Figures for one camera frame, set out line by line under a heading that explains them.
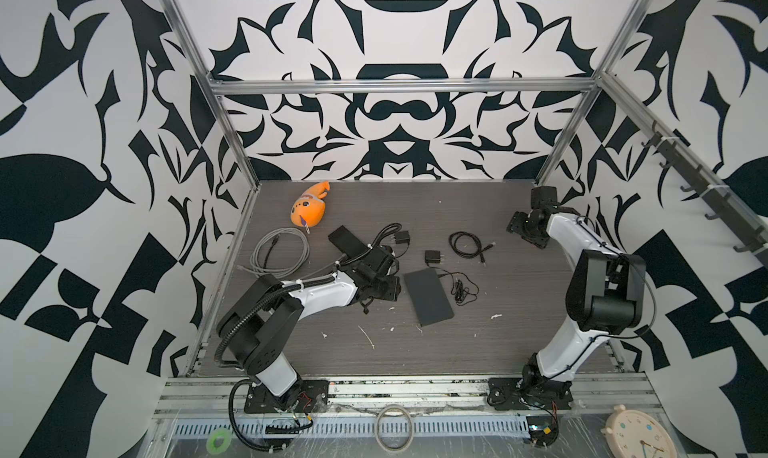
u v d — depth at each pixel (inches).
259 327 17.4
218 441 27.1
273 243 40.1
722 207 21.7
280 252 39.1
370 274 27.6
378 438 26.7
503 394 29.1
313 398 28.8
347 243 40.1
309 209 40.1
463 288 36.1
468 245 40.4
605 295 19.3
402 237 39.9
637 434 26.7
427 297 35.8
